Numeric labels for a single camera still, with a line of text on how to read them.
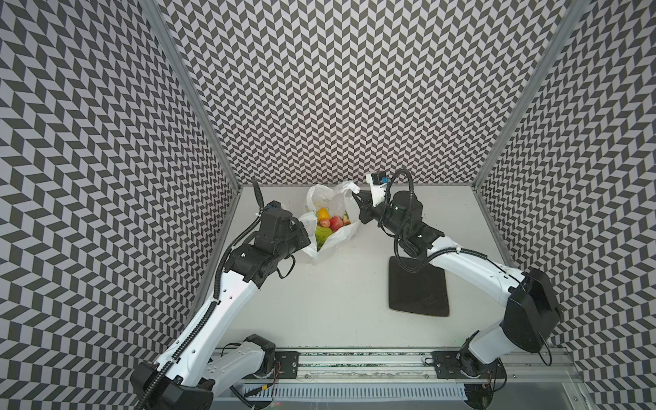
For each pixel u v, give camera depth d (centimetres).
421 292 85
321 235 101
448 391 77
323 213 103
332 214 107
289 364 72
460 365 65
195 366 37
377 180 62
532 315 42
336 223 100
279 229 53
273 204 65
